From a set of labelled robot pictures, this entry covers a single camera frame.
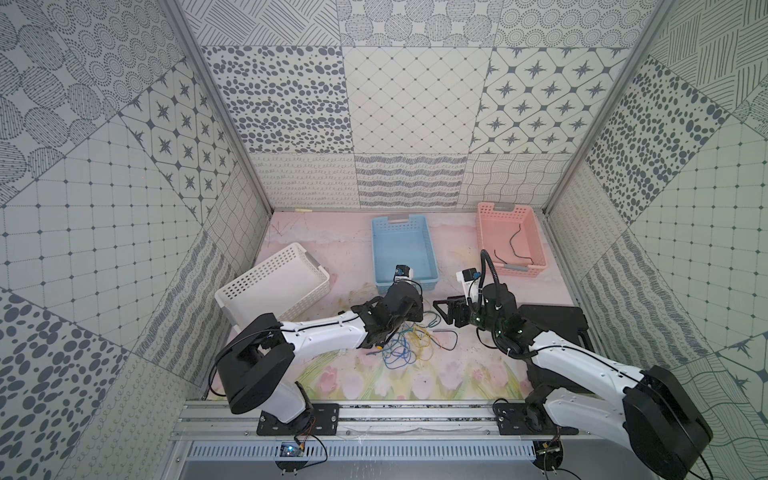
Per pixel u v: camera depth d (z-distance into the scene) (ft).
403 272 2.46
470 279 2.43
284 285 3.24
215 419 2.46
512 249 3.54
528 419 2.14
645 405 1.34
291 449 2.35
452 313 2.40
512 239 3.66
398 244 3.66
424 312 2.50
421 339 2.89
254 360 1.48
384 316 2.12
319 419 2.43
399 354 2.77
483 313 2.32
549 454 2.38
